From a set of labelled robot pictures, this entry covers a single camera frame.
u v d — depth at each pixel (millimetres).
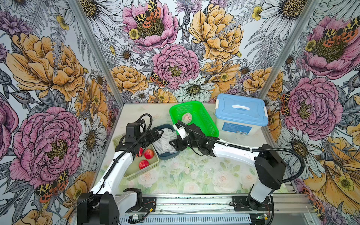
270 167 456
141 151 901
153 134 731
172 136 894
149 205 738
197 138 639
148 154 872
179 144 725
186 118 1041
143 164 831
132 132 623
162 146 840
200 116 1118
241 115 920
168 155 854
